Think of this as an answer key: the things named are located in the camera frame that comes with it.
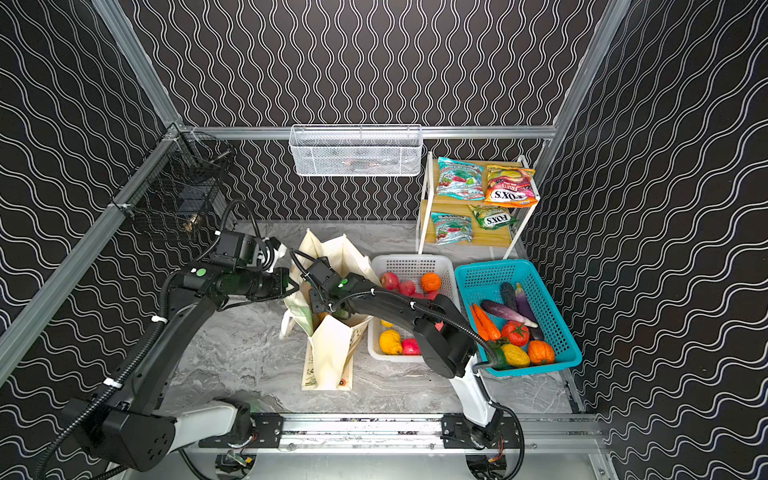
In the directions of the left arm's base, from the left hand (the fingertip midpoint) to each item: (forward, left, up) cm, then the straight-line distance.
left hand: (304, 286), depth 73 cm
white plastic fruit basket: (+21, -27, -19) cm, 40 cm away
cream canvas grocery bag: (-14, -9, -3) cm, 17 cm away
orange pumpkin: (-6, -62, -21) cm, 66 cm away
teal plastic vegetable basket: (+19, -51, -23) cm, 59 cm away
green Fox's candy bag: (+33, -52, -7) cm, 62 cm away
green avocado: (-7, -50, -20) cm, 55 cm away
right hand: (+5, 0, -16) cm, 17 cm away
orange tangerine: (+17, -33, -20) cm, 42 cm away
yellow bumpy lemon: (-5, -21, -19) cm, 29 cm away
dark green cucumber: (+13, -58, -22) cm, 63 cm away
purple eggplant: (+9, -62, -22) cm, 66 cm away
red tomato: (-1, -57, -20) cm, 60 cm away
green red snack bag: (+28, -39, +11) cm, 50 cm away
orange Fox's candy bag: (+26, -52, +11) cm, 60 cm away
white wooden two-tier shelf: (+31, -45, +1) cm, 55 cm away
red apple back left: (+15, -20, -18) cm, 31 cm away
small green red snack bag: (+26, -39, -5) cm, 47 cm away
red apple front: (-6, -27, -19) cm, 33 cm away
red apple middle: (+14, -26, -19) cm, 35 cm away
